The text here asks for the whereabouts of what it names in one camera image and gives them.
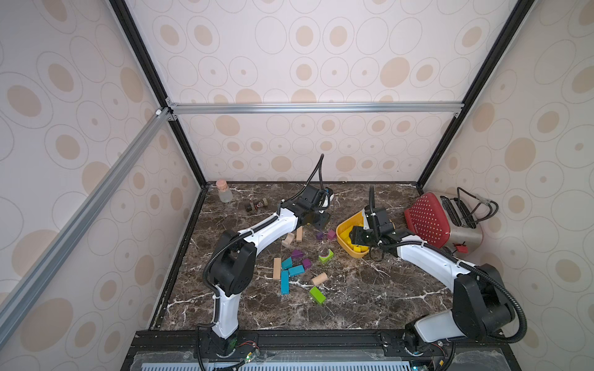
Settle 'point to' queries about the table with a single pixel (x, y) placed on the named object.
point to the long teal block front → (285, 282)
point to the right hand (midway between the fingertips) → (363, 233)
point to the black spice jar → (252, 205)
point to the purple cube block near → (306, 263)
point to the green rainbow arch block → (325, 259)
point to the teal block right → (296, 270)
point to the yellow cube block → (356, 249)
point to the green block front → (317, 294)
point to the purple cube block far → (331, 234)
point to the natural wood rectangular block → (299, 234)
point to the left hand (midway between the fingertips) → (331, 215)
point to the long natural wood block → (277, 268)
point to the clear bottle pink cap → (225, 194)
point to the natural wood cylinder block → (320, 278)
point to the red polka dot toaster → (445, 221)
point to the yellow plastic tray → (344, 238)
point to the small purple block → (319, 236)
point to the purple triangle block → (297, 253)
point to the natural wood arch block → (288, 239)
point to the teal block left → (287, 263)
